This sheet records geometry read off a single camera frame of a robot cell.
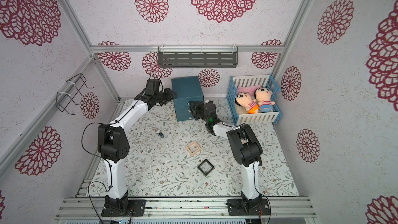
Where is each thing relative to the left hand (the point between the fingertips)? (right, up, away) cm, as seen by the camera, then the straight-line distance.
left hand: (176, 94), depth 94 cm
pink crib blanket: (+52, +6, +18) cm, 55 cm away
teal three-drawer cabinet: (+7, +4, +3) cm, 9 cm away
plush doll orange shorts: (+43, -2, +8) cm, 44 cm away
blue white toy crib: (+40, -12, +9) cm, 43 cm away
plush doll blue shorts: (+57, +1, +8) cm, 57 cm away
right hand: (+9, -5, 0) cm, 11 cm away
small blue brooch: (-11, -25, +6) cm, 28 cm away
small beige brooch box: (+12, -34, -2) cm, 36 cm away
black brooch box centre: (+18, -42, -6) cm, 46 cm away
